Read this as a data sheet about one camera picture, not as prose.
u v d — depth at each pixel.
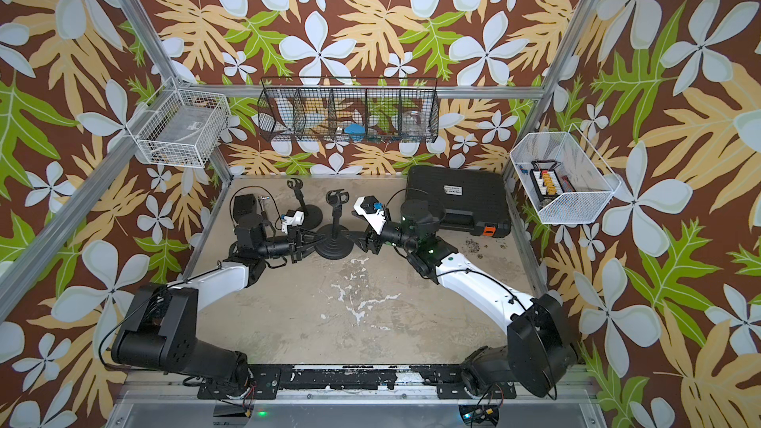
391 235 0.65
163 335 0.44
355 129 0.96
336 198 0.66
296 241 0.75
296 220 0.82
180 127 0.86
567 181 0.82
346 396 0.73
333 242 0.80
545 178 0.84
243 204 1.10
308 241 0.77
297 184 0.93
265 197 1.12
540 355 0.42
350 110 0.97
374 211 0.62
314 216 1.06
